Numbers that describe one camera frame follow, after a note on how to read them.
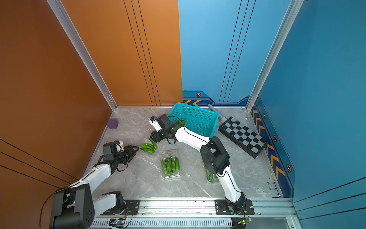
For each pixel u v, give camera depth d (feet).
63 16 2.37
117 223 2.36
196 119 3.65
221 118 3.55
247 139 3.16
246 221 2.28
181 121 3.55
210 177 2.71
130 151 2.59
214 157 1.73
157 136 2.60
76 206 3.06
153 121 2.64
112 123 3.80
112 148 2.29
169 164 2.78
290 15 2.34
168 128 2.32
